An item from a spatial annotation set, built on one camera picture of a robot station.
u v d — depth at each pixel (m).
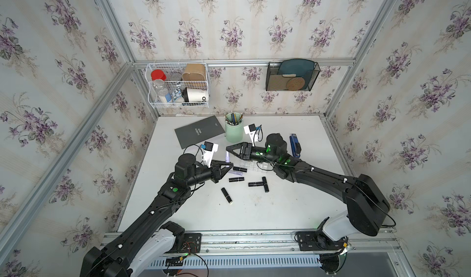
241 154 0.66
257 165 0.69
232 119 1.02
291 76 0.95
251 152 0.65
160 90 0.87
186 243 0.72
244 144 0.66
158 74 0.91
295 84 0.98
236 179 0.91
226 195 0.86
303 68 0.95
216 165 0.64
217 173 0.63
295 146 1.00
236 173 0.93
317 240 0.65
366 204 0.43
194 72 0.88
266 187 0.88
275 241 0.75
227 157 0.70
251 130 0.70
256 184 0.88
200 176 0.63
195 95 0.93
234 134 0.99
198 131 1.07
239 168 0.93
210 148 0.65
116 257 0.39
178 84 0.93
